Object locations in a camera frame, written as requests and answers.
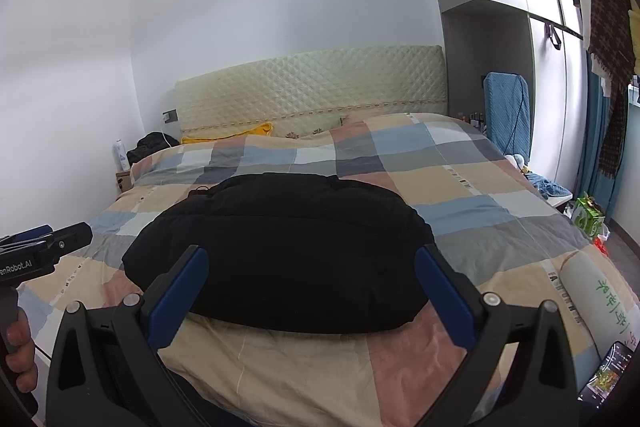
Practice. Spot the person's left hand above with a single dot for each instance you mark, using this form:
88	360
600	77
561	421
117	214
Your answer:
22	361

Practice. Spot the grey tall wardrobe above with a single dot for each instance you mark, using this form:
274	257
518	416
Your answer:
483	36

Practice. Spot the green white package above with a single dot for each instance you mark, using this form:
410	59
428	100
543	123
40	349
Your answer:
588	216

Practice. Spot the wall power socket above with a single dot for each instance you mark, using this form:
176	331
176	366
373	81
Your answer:
170	116

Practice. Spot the dark plaid hanging cloth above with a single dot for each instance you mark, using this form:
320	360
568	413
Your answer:
611	44

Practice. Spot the black puffer jacket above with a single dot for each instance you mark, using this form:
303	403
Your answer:
297	253

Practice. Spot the smartphone with lit screen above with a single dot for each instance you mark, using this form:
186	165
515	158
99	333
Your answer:
609	373

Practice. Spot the blue towel on chair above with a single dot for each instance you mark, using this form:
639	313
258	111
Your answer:
508	113

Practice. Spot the blue curtain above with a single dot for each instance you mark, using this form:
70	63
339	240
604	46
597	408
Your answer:
591	180

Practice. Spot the floral cream pillow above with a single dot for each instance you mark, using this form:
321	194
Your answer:
305	125

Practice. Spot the white rolled pillow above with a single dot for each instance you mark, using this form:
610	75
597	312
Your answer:
602	298

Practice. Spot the wooden nightstand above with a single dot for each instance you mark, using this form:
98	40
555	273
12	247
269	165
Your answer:
123	181

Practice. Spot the cream quilted headboard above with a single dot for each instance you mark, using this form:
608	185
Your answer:
357	82

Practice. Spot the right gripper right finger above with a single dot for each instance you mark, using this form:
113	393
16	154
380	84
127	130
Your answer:
540	388

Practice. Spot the blue cloth on shelf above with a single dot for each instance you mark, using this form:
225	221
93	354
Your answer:
546	188

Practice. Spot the plaid patchwork quilt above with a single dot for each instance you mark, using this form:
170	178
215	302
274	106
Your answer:
487	220

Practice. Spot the white spray bottle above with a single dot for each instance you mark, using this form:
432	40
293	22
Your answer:
121	155

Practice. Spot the black clothes hanger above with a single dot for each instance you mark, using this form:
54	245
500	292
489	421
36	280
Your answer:
552	36

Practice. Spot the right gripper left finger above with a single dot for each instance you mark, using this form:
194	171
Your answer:
105	368

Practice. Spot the yellow pillow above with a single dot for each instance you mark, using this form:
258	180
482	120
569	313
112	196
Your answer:
264	129

